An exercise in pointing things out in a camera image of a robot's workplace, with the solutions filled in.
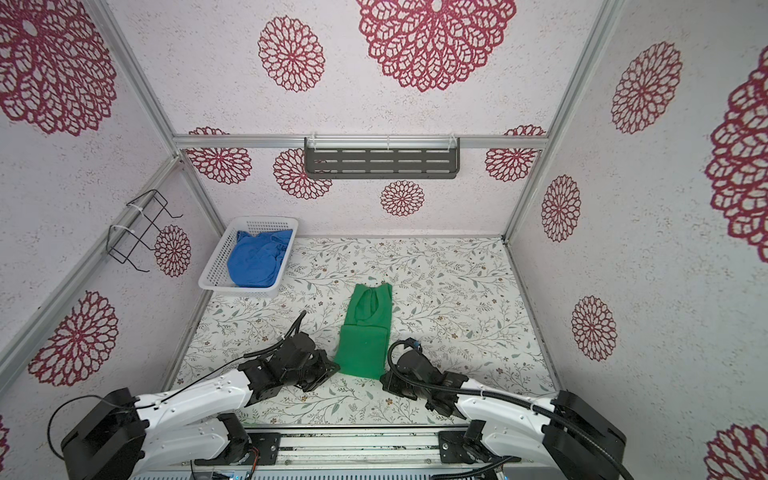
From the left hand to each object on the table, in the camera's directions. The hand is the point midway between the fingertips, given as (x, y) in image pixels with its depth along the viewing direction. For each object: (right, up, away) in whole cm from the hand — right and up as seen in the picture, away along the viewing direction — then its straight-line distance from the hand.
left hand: (341, 371), depth 82 cm
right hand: (+10, -1, -2) cm, 10 cm away
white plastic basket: (-46, +25, +20) cm, 56 cm away
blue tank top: (-36, +31, +27) cm, 55 cm away
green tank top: (+5, +6, +10) cm, 13 cm away
